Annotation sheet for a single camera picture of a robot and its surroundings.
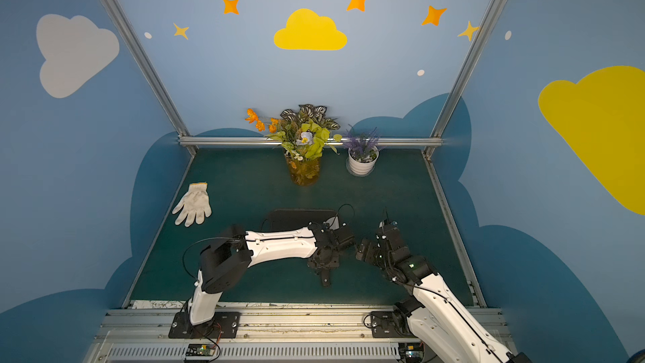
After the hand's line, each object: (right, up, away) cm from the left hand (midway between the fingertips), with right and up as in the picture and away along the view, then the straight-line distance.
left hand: (332, 260), depth 86 cm
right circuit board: (+23, -22, -14) cm, 35 cm away
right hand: (+13, +6, -4) cm, 15 cm away
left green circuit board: (-39, -21, -15) cm, 46 cm away
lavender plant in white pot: (+13, +39, +16) cm, 44 cm away
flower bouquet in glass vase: (-11, +47, +8) cm, 49 cm away
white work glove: (-56, +18, +15) cm, 61 cm away
